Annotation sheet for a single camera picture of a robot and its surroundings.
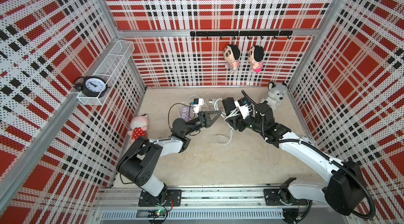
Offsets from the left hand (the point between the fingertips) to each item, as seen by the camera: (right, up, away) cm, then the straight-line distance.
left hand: (224, 114), depth 71 cm
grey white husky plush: (+33, +10, +23) cm, 42 cm away
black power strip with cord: (+2, +4, +1) cm, 5 cm away
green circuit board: (-33, -46, 0) cm, 56 cm away
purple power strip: (-23, -2, +33) cm, 40 cm away
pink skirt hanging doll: (+22, +34, +24) cm, 47 cm away
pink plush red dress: (-50, -9, +23) cm, 55 cm away
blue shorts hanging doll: (+6, +34, +20) cm, 40 cm away
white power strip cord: (-21, +5, +2) cm, 21 cm away
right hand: (+4, -2, +7) cm, 8 cm away
